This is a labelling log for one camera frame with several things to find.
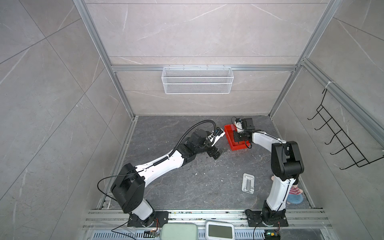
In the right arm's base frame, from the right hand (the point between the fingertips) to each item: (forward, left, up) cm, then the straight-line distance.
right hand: (236, 133), depth 103 cm
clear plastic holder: (-34, -1, -3) cm, 34 cm away
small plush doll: (-41, -22, +1) cm, 47 cm away
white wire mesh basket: (+27, +28, +26) cm, 47 cm away
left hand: (-18, +15, +19) cm, 30 cm away
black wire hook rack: (-22, -38, +27) cm, 52 cm away
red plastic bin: (+3, +4, +1) cm, 5 cm away
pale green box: (-55, +38, -1) cm, 67 cm away
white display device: (-56, +19, 0) cm, 59 cm away
